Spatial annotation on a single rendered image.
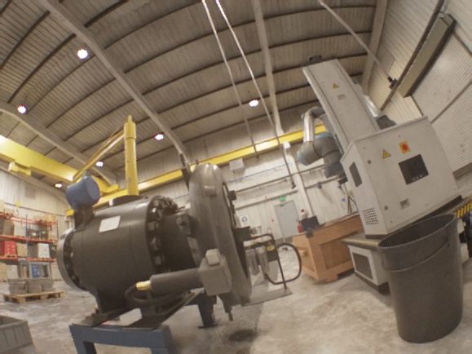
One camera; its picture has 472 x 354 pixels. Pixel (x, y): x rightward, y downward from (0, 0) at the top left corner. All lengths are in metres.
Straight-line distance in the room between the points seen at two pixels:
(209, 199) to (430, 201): 1.07
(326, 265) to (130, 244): 1.48
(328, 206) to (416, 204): 11.13
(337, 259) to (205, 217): 1.36
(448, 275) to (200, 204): 0.88
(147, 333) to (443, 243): 1.03
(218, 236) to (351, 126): 1.25
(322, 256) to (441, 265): 1.29
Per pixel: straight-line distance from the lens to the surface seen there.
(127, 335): 0.99
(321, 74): 1.91
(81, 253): 1.23
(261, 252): 1.89
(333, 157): 1.63
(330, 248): 1.88
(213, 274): 0.70
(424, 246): 0.68
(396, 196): 1.13
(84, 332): 1.18
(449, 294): 0.78
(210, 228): 0.77
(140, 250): 0.99
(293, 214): 11.80
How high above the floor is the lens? 0.51
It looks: 18 degrees up
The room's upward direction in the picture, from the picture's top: 15 degrees counter-clockwise
